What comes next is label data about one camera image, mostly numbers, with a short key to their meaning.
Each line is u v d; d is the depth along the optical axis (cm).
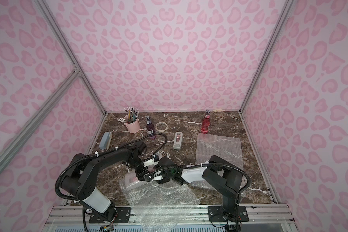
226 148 98
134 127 103
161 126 111
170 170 68
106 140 97
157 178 74
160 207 75
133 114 102
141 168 77
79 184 45
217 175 48
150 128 95
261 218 73
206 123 102
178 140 98
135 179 80
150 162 80
